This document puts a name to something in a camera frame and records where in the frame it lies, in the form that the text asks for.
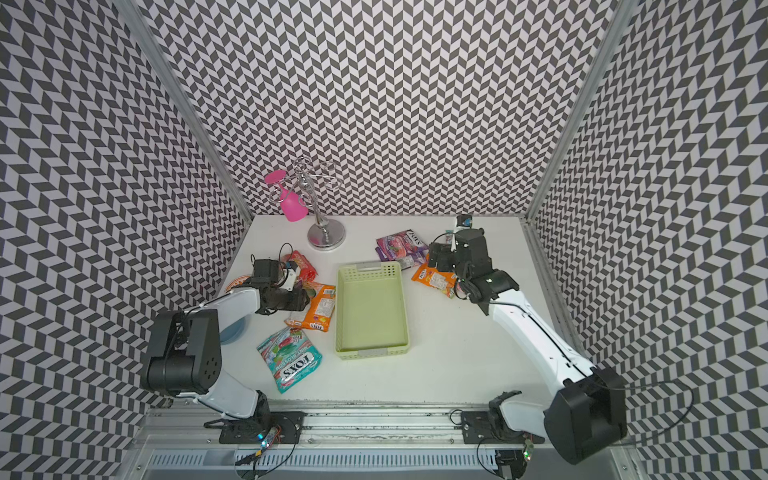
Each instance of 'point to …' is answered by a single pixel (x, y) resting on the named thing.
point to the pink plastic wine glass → (293, 206)
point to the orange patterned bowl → (237, 282)
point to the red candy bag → (306, 269)
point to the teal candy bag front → (290, 356)
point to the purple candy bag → (404, 247)
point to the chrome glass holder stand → (324, 234)
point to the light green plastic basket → (371, 315)
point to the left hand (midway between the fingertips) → (299, 301)
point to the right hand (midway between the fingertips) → (446, 251)
